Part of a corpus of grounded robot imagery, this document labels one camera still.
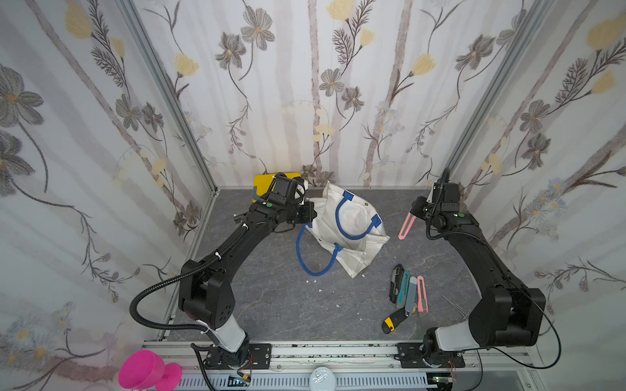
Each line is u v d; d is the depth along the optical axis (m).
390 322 0.80
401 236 0.88
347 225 0.93
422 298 0.86
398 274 0.91
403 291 0.87
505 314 0.42
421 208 0.75
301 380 0.65
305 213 0.73
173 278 0.40
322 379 0.66
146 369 0.58
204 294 0.44
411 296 0.86
